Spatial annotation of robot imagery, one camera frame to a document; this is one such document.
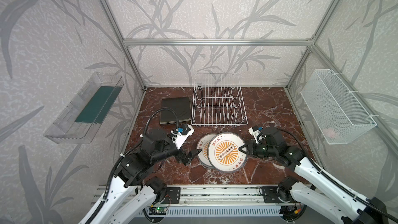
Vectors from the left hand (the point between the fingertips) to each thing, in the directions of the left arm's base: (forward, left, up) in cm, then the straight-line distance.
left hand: (196, 137), depth 64 cm
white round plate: (+7, -2, -25) cm, 26 cm away
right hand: (+2, -20, -12) cm, 24 cm away
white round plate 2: (-1, -13, -15) cm, 20 cm away
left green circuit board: (-24, +17, -28) cm, 40 cm away
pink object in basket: (+6, -63, -6) cm, 63 cm away
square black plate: (+35, +14, -25) cm, 45 cm away
